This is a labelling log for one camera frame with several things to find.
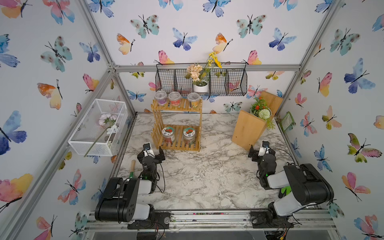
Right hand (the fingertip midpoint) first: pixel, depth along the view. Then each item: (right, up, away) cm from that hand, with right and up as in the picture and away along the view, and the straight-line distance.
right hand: (262, 145), depth 90 cm
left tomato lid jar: (-57, +6, +5) cm, 58 cm away
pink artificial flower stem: (-82, +15, -17) cm, 85 cm away
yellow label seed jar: (-40, +25, -9) cm, 48 cm away
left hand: (-65, -1, -1) cm, 65 cm away
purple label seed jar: (-59, +28, -6) cm, 66 cm away
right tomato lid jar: (-44, +5, +5) cm, 45 cm away
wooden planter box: (-10, +9, -5) cm, 15 cm away
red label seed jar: (-51, +27, -8) cm, 58 cm away
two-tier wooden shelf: (-53, +4, +13) cm, 55 cm away
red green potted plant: (-1, +21, +2) cm, 21 cm away
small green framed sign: (+27, +15, +21) cm, 37 cm away
